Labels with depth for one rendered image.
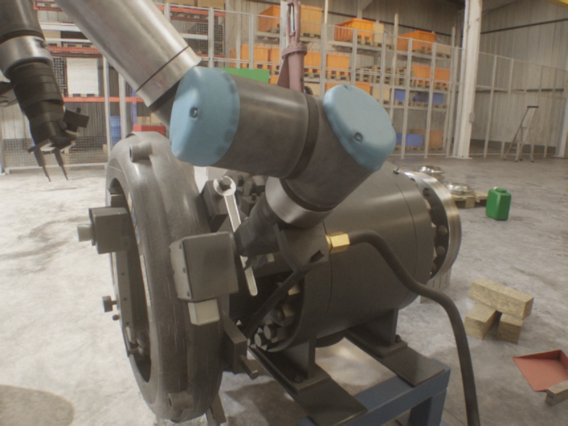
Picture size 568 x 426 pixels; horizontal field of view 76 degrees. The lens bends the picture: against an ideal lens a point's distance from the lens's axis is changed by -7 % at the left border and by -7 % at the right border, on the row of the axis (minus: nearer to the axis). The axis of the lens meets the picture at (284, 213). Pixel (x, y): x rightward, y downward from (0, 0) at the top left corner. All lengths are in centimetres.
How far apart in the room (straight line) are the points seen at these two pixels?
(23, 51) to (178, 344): 59
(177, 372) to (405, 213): 78
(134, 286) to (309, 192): 79
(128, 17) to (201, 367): 62
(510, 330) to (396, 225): 115
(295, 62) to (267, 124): 509
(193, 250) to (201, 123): 34
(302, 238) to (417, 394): 93
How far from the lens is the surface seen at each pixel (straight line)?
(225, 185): 72
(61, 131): 78
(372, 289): 115
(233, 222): 70
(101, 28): 49
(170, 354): 80
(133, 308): 119
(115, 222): 98
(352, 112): 39
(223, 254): 66
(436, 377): 138
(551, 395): 183
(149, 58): 47
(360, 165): 39
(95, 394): 172
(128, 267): 111
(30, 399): 179
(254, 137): 35
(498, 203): 474
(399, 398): 128
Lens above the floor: 102
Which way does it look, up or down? 14 degrees down
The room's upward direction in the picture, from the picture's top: 1 degrees clockwise
